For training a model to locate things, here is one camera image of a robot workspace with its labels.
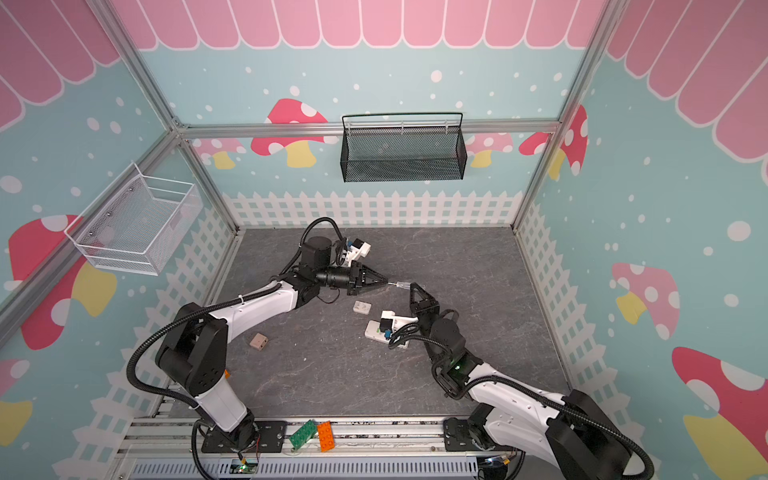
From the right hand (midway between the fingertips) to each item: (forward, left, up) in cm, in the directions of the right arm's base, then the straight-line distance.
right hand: (421, 281), depth 76 cm
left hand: (-1, +9, -2) cm, 10 cm away
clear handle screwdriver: (0, +5, -2) cm, 5 cm away
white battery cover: (+5, +18, -23) cm, 29 cm away
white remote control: (-3, +14, -23) cm, 27 cm away
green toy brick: (-31, +30, -22) cm, 48 cm away
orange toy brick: (-31, +24, -23) cm, 46 cm away
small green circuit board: (-37, +44, -25) cm, 63 cm away
